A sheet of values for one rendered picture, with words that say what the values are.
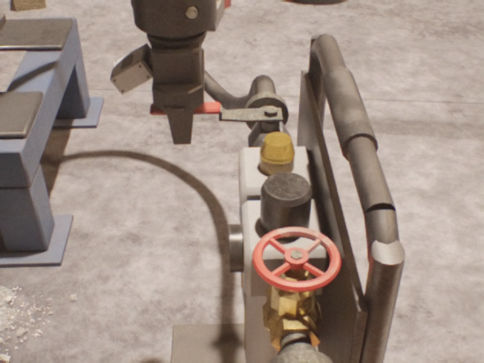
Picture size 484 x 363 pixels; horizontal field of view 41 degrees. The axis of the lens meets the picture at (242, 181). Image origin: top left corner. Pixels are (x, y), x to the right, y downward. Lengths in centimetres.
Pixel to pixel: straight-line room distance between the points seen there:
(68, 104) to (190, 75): 99
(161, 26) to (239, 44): 135
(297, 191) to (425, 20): 171
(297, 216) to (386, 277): 14
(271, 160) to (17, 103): 70
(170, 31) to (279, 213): 22
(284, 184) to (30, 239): 77
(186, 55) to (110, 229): 71
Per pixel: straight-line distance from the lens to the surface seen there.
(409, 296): 121
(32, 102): 126
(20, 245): 130
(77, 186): 146
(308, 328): 55
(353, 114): 58
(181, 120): 73
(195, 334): 111
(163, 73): 69
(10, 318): 120
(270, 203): 58
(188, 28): 66
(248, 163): 70
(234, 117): 76
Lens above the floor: 87
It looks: 38 degrees down
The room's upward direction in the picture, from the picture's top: straight up
